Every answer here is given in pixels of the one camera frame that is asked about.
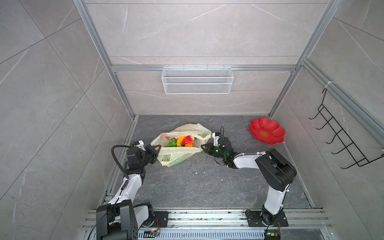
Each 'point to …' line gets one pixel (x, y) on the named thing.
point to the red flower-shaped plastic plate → (267, 130)
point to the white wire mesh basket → (197, 80)
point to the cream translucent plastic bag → (170, 156)
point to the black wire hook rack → (347, 142)
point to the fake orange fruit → (189, 145)
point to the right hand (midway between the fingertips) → (200, 145)
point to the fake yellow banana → (179, 140)
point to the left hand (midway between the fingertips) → (161, 142)
